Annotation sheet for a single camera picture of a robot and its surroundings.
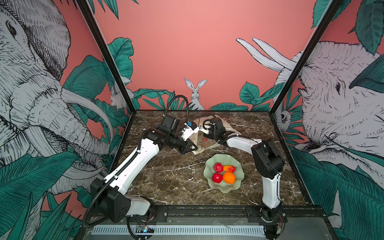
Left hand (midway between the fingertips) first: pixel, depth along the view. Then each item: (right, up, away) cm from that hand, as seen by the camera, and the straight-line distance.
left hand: (197, 146), depth 72 cm
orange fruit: (+18, -18, +8) cm, 27 cm away
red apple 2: (+11, -19, +10) cm, 24 cm away
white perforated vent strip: (-8, -40, -2) cm, 41 cm away
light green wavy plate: (+18, -11, +18) cm, 27 cm away
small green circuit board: (-25, -39, -2) cm, 46 cm away
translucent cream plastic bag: (+4, -1, +29) cm, 29 cm away
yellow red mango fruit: (+19, -15, +14) cm, 28 cm away
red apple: (+13, -14, +14) cm, 24 cm away
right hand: (+6, +12, +26) cm, 30 cm away
